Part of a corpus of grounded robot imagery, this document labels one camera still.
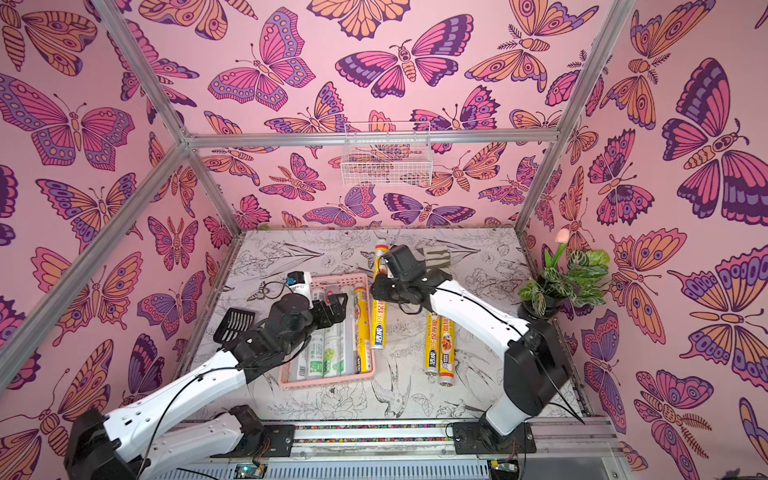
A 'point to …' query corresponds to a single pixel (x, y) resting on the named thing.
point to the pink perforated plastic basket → (341, 351)
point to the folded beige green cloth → (439, 258)
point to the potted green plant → (573, 275)
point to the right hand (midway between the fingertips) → (366, 293)
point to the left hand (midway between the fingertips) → (338, 297)
